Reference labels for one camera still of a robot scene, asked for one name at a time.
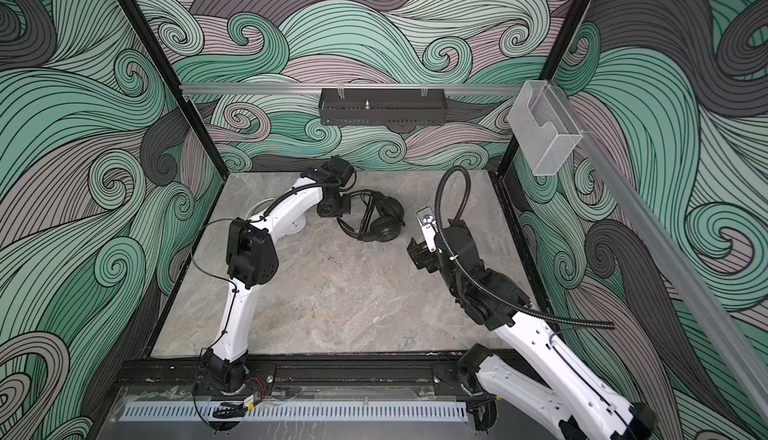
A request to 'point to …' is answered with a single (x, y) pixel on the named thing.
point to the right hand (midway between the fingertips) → (435, 230)
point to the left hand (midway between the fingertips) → (345, 210)
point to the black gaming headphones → (372, 216)
